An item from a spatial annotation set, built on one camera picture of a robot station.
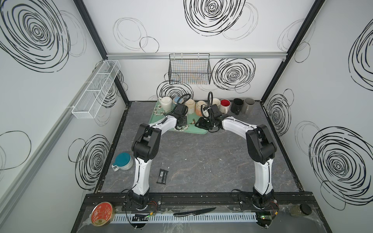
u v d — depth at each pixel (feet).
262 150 1.75
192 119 3.58
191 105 3.48
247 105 3.44
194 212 2.32
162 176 2.66
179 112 2.65
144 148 1.80
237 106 3.56
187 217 2.31
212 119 2.58
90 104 2.90
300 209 2.11
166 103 3.57
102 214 2.21
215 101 3.56
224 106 3.56
